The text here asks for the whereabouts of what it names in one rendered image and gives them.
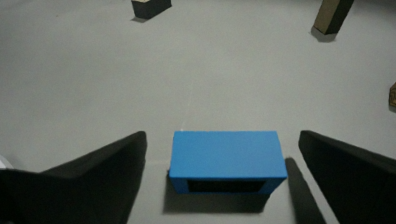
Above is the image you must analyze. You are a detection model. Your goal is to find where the tan wooden block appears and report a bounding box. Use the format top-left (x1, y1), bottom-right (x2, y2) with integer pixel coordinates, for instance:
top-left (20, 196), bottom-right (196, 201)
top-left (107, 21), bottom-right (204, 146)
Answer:
top-left (390, 82), bottom-right (396, 107)

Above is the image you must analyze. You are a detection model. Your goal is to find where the black and beige rectangular block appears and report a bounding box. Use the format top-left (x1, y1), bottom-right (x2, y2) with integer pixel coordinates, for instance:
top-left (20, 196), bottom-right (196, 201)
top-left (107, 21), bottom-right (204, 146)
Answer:
top-left (131, 0), bottom-right (172, 20)

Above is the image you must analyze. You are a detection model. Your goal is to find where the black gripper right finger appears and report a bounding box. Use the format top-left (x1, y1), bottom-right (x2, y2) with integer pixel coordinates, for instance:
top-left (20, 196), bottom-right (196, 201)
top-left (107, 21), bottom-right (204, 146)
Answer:
top-left (298, 130), bottom-right (396, 224)

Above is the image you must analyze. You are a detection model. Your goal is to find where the dark grey rectangular block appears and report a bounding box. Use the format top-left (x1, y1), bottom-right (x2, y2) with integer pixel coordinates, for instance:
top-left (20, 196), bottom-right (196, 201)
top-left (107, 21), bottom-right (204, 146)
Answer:
top-left (313, 0), bottom-right (354, 35)

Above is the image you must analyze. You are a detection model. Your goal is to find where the white and blue block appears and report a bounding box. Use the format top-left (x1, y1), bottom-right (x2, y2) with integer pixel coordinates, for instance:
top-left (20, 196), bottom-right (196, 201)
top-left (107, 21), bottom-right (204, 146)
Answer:
top-left (0, 155), bottom-right (15, 169)

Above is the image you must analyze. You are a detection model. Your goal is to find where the blue rectangular block with black label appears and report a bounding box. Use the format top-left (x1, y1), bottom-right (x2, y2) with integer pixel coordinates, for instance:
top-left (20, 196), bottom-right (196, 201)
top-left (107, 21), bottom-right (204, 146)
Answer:
top-left (169, 129), bottom-right (288, 194)

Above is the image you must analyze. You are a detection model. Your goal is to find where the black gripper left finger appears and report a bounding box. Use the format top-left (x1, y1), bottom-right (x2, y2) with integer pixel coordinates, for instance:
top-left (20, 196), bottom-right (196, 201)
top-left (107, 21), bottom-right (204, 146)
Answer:
top-left (0, 131), bottom-right (147, 224)

